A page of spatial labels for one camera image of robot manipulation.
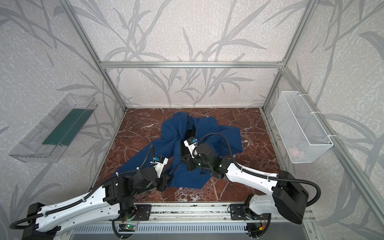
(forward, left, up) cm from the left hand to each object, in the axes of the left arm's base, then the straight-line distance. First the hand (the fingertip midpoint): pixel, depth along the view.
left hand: (176, 175), depth 72 cm
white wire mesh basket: (+10, -55, +21) cm, 59 cm away
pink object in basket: (+10, -58, +7) cm, 59 cm away
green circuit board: (-20, +23, -15) cm, 34 cm away
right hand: (+11, -2, +2) cm, 11 cm away
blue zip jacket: (+17, +9, -14) cm, 24 cm away
